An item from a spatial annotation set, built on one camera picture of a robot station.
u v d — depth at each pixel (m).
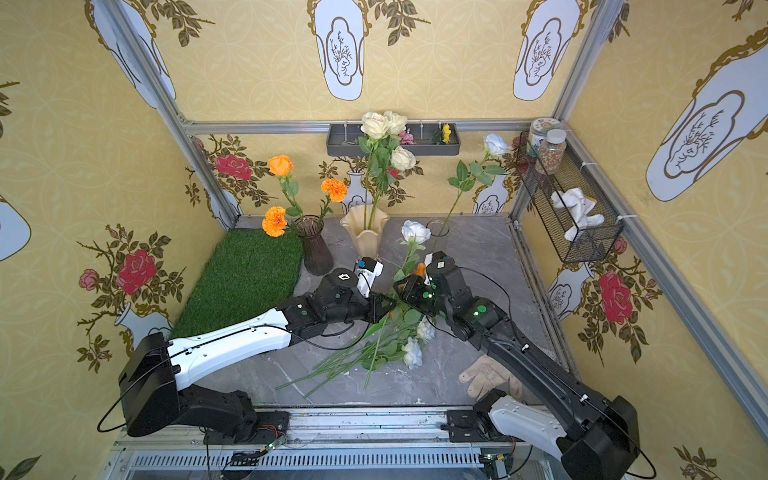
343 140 0.91
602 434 0.38
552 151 0.80
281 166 0.84
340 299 0.59
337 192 0.82
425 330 0.85
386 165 0.82
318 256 1.09
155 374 0.41
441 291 0.57
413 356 0.80
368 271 0.68
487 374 0.82
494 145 0.78
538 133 0.86
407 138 0.88
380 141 0.81
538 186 1.10
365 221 0.97
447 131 0.88
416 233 0.75
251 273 1.03
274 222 0.75
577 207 0.70
